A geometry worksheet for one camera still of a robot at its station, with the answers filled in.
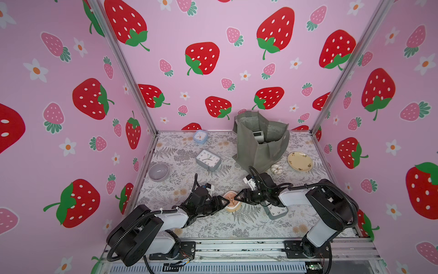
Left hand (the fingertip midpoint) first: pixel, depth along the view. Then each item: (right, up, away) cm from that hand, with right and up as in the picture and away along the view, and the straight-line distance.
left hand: (228, 204), depth 84 cm
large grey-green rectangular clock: (+23, -3, -2) cm, 24 cm away
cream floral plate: (+46, +20, +21) cm, 54 cm away
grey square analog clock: (-12, +21, +19) cm, 31 cm away
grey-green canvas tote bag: (+14, +24, -1) cm, 28 cm away
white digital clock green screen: (+19, +35, +15) cm, 43 cm away
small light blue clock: (-19, +36, +31) cm, 51 cm away
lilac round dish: (-41, +14, +14) cm, 45 cm away
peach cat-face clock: (+3, -1, 0) cm, 3 cm away
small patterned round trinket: (+29, +16, +15) cm, 36 cm away
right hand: (+4, 0, +1) cm, 4 cm away
